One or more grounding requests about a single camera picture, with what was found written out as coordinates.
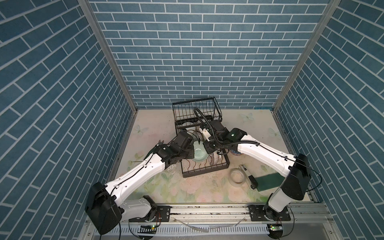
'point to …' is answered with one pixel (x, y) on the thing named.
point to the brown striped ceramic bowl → (216, 158)
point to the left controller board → (148, 229)
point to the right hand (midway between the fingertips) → (203, 143)
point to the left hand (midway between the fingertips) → (193, 150)
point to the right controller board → (276, 231)
